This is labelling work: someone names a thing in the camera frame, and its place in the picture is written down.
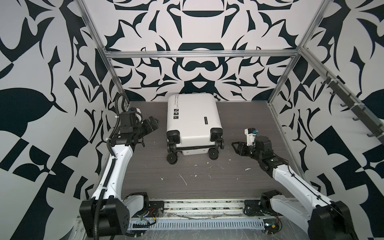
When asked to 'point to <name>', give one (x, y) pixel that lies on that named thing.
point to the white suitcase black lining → (194, 125)
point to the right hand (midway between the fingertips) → (237, 142)
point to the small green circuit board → (271, 225)
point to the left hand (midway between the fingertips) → (153, 120)
